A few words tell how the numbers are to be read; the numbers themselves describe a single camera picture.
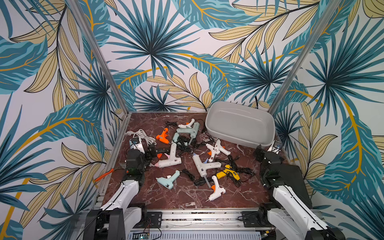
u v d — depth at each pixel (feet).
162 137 3.37
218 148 3.12
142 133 3.39
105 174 2.88
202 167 2.88
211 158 3.05
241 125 3.61
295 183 2.64
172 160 2.95
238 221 2.42
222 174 2.84
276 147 2.25
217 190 2.68
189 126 3.54
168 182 2.75
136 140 2.37
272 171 2.04
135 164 2.08
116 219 1.34
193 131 3.36
